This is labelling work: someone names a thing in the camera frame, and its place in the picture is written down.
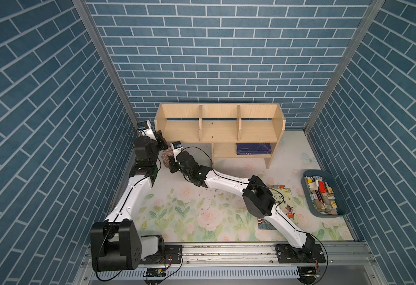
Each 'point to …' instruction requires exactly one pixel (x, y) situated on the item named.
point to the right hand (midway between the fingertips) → (169, 156)
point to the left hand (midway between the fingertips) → (166, 130)
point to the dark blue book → (245, 148)
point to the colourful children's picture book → (284, 205)
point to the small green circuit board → (156, 272)
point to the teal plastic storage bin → (324, 195)
